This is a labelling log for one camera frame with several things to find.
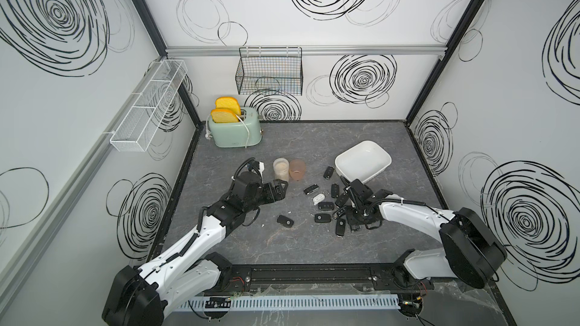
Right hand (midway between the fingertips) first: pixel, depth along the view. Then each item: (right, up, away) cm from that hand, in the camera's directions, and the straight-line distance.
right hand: (351, 219), depth 87 cm
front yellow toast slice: (-53, +42, +9) cm, 68 cm away
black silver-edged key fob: (-15, +11, +6) cm, 20 cm away
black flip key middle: (-3, +7, +2) cm, 8 cm away
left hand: (-28, +15, -8) cm, 32 cm away
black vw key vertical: (-5, -2, -3) cm, 6 cm away
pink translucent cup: (-21, +18, +12) cm, 30 cm away
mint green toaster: (-49, +33, +12) cm, 61 cm away
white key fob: (-13, +7, +4) cm, 15 cm away
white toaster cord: (-64, +34, +21) cm, 75 cm away
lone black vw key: (-26, 0, -2) cm, 26 cm away
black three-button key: (-10, +5, +2) cm, 11 cm away
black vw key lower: (-11, +1, 0) cm, 11 cm away
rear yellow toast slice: (-52, +48, +12) cm, 71 cm away
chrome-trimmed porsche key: (-4, +3, 0) cm, 5 cm away
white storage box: (+10, +21, +17) cm, 29 cm away
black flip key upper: (-5, +10, +5) cm, 13 cm away
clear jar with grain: (-28, +20, +4) cm, 35 cm away
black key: (-7, +17, +12) cm, 21 cm away
